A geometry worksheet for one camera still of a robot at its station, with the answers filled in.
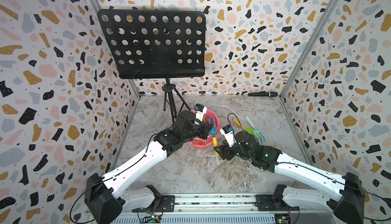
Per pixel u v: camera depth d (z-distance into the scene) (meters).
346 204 0.38
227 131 0.65
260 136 0.97
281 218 0.72
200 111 0.64
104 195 0.37
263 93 1.25
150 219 0.72
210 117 0.91
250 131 1.01
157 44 1.00
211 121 0.92
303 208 0.73
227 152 0.65
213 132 0.73
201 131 0.64
